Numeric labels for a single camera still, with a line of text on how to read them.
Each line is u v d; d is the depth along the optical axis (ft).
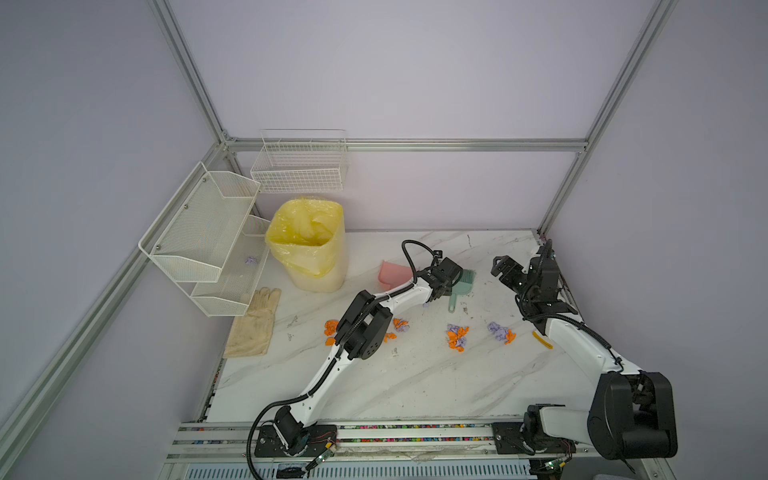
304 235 3.40
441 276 2.69
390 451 2.40
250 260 3.05
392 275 3.54
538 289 2.16
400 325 3.03
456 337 2.97
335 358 2.05
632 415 1.36
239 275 3.01
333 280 3.14
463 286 3.45
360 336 2.01
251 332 3.04
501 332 2.97
